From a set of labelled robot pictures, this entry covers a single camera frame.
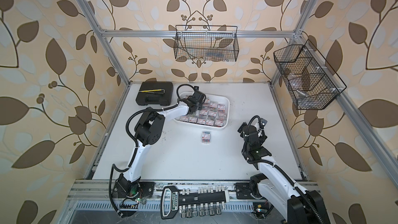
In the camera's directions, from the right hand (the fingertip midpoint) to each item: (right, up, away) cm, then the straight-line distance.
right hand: (251, 127), depth 86 cm
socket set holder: (-26, -32, -15) cm, 43 cm away
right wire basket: (+26, +23, -13) cm, 37 cm away
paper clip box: (-26, -7, +5) cm, 27 cm away
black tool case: (-67, +16, +20) cm, 72 cm away
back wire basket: (-21, +52, +12) cm, 57 cm away
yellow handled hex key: (-63, +21, +23) cm, 71 cm away
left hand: (-33, +15, +18) cm, 41 cm away
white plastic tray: (-20, +7, +14) cm, 25 cm away
